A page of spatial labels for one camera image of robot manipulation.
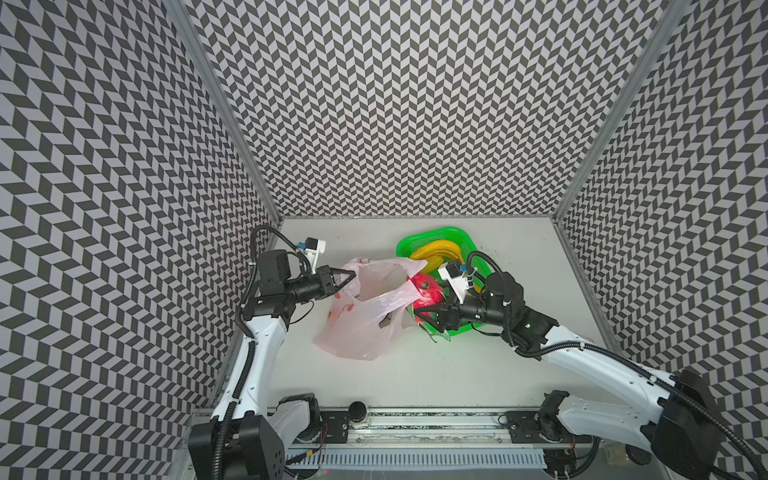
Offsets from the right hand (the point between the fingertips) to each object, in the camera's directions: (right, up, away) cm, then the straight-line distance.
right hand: (422, 311), depth 70 cm
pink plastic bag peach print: (-13, +2, -6) cm, 14 cm away
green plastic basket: (-2, +17, +27) cm, 32 cm away
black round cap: (+45, -29, -8) cm, 54 cm away
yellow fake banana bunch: (+7, +13, +26) cm, 30 cm away
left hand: (-16, +8, +3) cm, 18 cm away
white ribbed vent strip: (-1, -35, -1) cm, 35 cm away
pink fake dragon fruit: (+1, +6, -6) cm, 8 cm away
